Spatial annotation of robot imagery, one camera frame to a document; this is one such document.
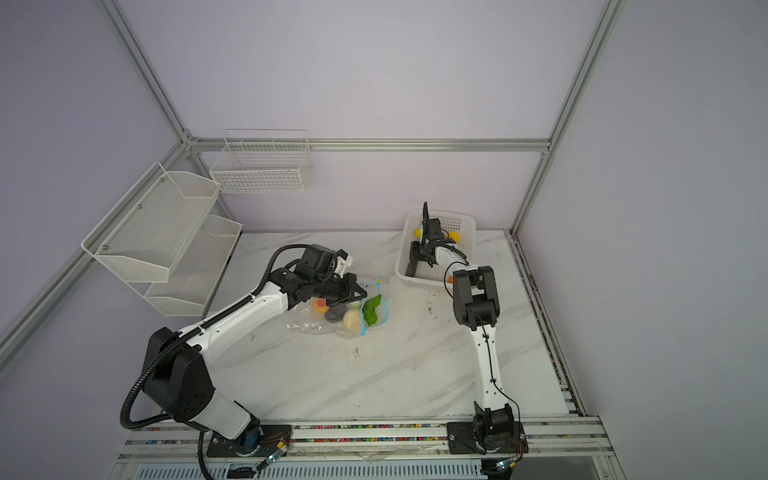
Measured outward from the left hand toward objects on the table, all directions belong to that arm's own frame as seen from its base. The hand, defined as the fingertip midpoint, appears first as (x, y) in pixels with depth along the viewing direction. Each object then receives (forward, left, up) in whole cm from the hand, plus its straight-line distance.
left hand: (365, 295), depth 80 cm
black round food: (+2, +10, -13) cm, 17 cm away
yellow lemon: (+36, -31, -13) cm, 50 cm away
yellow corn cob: (+40, -17, -16) cm, 46 cm away
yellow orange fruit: (+4, +15, -12) cm, 20 cm away
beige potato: (-1, +5, -12) cm, 13 cm away
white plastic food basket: (+39, -34, -13) cm, 53 cm away
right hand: (+31, -16, -15) cm, 38 cm away
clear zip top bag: (+2, +20, -16) cm, 26 cm away
